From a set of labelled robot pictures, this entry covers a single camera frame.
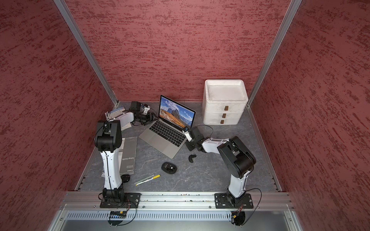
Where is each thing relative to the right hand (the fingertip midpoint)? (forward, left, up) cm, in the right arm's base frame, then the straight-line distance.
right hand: (189, 143), depth 97 cm
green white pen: (-24, +26, +3) cm, 35 cm away
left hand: (+17, +25, +4) cm, 30 cm away
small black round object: (-23, +37, +3) cm, 44 cm away
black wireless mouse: (-18, +12, +4) cm, 22 cm away
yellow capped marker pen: (-23, +21, +2) cm, 31 cm away
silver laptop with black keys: (+6, +16, +2) cm, 18 cm away
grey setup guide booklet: (-10, +38, +4) cm, 40 cm away
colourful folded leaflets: (+24, +62, +4) cm, 66 cm away
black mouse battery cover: (-11, -1, +1) cm, 11 cm away
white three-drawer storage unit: (+15, -23, +25) cm, 37 cm away
